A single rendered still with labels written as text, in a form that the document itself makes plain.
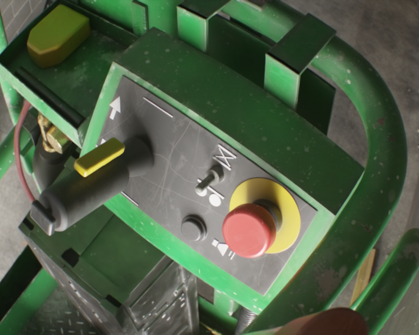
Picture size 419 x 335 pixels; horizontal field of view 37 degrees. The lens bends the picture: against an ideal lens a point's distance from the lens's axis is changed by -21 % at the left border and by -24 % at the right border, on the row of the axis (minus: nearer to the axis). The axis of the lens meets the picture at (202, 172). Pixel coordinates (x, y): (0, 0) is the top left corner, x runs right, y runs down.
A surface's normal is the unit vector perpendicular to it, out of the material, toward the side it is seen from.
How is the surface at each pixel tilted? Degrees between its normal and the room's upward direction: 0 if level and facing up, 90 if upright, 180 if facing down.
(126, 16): 90
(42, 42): 0
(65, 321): 0
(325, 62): 63
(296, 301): 9
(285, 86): 90
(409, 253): 24
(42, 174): 58
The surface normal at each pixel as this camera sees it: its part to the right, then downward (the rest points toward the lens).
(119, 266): 0.00, -0.44
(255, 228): -0.54, 0.36
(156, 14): -0.63, 0.70
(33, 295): 0.78, 0.56
